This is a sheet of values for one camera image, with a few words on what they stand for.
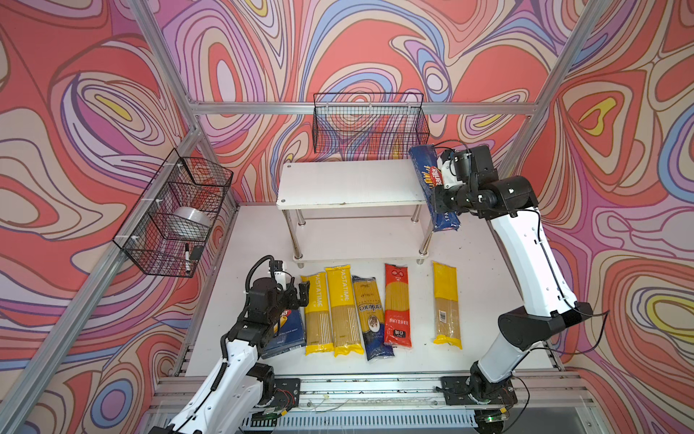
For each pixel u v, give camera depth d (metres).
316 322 0.86
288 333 0.78
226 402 0.47
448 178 0.61
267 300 0.63
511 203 0.44
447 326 0.84
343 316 0.85
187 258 0.72
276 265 0.70
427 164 0.72
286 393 0.72
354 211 1.11
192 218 0.73
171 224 0.70
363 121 0.91
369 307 0.87
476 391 0.66
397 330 0.82
